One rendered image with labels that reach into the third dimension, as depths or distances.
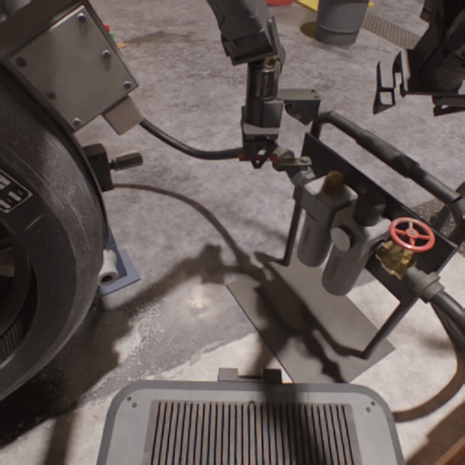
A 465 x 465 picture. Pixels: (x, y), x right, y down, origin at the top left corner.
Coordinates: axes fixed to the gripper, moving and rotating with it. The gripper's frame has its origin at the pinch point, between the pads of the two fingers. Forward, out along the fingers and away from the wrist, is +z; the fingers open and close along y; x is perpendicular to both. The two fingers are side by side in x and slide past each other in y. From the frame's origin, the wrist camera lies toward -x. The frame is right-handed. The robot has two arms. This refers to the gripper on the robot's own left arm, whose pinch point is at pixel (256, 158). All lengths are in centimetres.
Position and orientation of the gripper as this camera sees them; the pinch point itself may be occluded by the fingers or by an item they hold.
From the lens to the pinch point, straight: 75.0
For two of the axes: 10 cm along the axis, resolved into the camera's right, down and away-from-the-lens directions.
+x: -10.0, 0.2, -0.4
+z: -0.2, 6.6, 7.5
